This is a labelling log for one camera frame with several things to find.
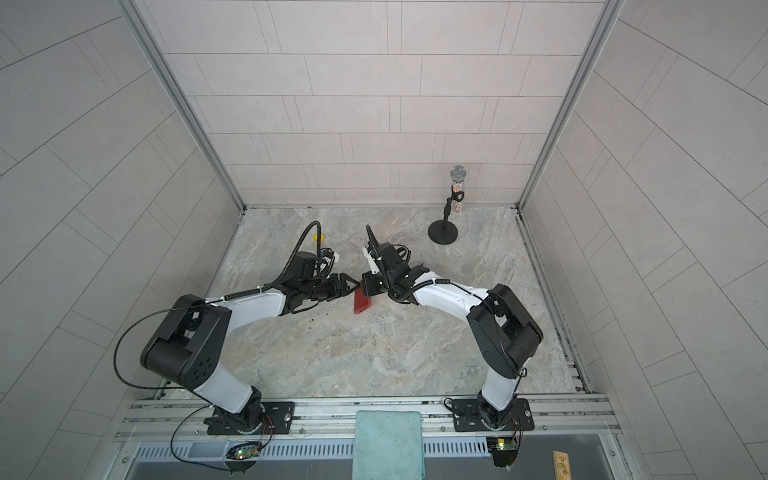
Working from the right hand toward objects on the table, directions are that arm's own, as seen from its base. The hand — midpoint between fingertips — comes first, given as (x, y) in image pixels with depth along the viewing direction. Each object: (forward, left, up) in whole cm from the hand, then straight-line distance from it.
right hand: (360, 283), depth 86 cm
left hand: (+1, 0, -1) cm, 2 cm away
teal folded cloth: (-38, -6, -8) cm, 39 cm away
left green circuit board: (-38, +24, -5) cm, 45 cm away
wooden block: (-44, -44, -9) cm, 63 cm away
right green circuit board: (-40, -33, -11) cm, 53 cm away
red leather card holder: (-3, 0, -6) cm, 7 cm away
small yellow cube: (+7, +11, +14) cm, 19 cm away
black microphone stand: (+24, -30, -7) cm, 39 cm away
